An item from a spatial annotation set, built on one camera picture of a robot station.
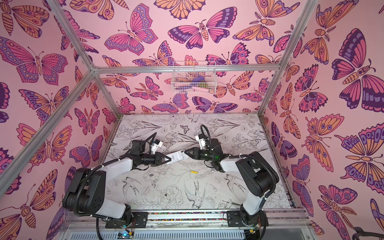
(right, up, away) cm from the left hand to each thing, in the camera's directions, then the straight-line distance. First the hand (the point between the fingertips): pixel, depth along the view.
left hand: (170, 159), depth 84 cm
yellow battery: (+14, -9, +5) cm, 17 cm away
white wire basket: (+13, +51, +12) cm, 54 cm away
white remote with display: (+3, +1, +3) cm, 5 cm away
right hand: (+9, +4, +1) cm, 10 cm away
